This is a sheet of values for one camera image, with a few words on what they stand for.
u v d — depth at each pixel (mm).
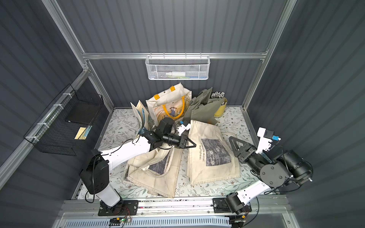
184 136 690
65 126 776
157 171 778
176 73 936
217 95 1039
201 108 866
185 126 722
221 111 1079
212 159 755
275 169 365
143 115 868
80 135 730
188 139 720
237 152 477
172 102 958
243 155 459
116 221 701
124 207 738
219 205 735
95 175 443
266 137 460
